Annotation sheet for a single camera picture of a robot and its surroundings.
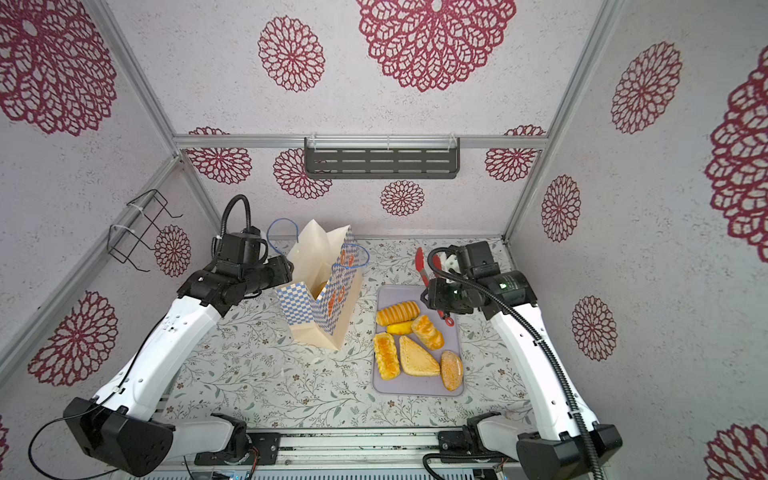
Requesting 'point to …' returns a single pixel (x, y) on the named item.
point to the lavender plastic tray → (407, 384)
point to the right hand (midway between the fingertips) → (430, 293)
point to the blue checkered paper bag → (322, 302)
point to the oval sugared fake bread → (451, 371)
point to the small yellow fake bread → (400, 328)
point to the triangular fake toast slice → (415, 361)
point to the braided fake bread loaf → (406, 311)
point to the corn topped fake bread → (388, 360)
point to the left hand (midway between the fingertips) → (283, 273)
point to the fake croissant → (424, 329)
